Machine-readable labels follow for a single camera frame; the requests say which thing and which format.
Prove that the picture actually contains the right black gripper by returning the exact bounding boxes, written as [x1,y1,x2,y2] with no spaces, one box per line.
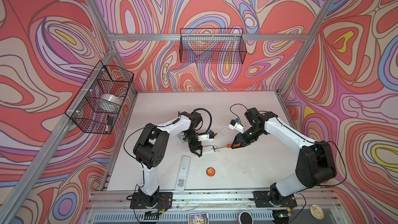
[229,125,265,149]

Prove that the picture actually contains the orange black screwdriver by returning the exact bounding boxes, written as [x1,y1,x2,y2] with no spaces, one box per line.
[215,144,232,149]

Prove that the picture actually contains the long white remote control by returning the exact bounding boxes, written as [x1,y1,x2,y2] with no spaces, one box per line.
[175,156,191,192]

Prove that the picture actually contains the small white remote control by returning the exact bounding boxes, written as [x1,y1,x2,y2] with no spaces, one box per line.
[202,146,218,155]

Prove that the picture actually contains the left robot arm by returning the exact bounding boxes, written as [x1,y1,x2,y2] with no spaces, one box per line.
[131,108,216,209]

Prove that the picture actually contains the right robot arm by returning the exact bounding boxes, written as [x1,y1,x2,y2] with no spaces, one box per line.
[229,108,337,207]

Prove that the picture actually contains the mint green alarm clock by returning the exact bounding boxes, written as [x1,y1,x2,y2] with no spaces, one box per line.
[177,133,187,144]

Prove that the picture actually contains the red round badge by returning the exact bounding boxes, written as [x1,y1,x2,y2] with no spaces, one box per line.
[206,167,216,177]

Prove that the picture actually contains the colourful printed card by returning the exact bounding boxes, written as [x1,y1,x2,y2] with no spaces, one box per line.
[188,213,209,224]

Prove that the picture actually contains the small black item in basket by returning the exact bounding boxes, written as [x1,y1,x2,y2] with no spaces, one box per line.
[106,115,115,128]

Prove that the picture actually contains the white roll in basket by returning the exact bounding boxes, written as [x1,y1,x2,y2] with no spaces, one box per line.
[98,93,122,113]

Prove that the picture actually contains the beige round disc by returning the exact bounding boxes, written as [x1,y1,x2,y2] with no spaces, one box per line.
[310,204,325,220]

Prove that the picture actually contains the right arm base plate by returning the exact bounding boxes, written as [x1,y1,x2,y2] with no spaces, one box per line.
[252,190,297,208]

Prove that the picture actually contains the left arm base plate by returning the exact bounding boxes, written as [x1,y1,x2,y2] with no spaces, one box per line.
[130,191,173,210]

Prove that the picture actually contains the back black wire basket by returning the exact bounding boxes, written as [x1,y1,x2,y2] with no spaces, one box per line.
[179,27,247,64]

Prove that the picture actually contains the black wire basket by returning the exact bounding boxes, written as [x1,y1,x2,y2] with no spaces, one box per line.
[179,27,247,64]
[65,61,134,134]

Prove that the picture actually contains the left black wire basket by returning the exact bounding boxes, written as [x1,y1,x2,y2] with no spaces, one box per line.
[65,61,134,134]

